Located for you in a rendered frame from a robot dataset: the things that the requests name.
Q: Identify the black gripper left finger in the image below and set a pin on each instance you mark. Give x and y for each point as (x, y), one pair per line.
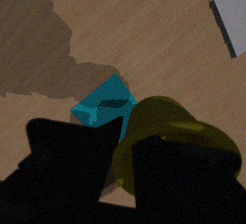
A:
(96, 145)

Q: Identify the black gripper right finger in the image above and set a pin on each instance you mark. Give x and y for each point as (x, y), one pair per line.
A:
(153, 157)

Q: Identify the grey flat square tile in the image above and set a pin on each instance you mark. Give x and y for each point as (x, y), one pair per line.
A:
(231, 16)

